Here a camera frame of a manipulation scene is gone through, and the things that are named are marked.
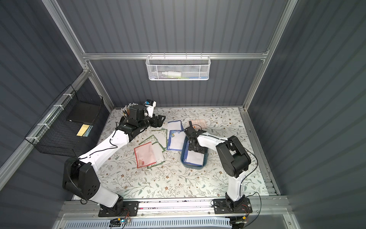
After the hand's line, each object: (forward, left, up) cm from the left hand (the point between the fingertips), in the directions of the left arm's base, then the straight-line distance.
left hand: (161, 115), depth 82 cm
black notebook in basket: (+4, +47, -1) cm, 47 cm away
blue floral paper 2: (-1, -7, -25) cm, 26 cm away
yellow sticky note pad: (-10, +40, 0) cm, 41 cm away
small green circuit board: (-49, +21, -27) cm, 59 cm away
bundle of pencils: (+11, +25, -6) cm, 28 cm away
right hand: (-9, -21, -25) cm, 34 cm away
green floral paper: (-8, +5, -26) cm, 28 cm away
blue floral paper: (-14, -19, -25) cm, 34 cm away
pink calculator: (+12, -25, -23) cm, 36 cm away
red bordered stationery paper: (-12, +13, -25) cm, 31 cm away
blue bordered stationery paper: (+12, -7, -24) cm, 28 cm away
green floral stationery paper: (+2, +3, -24) cm, 25 cm away
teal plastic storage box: (-16, -27, -23) cm, 39 cm away
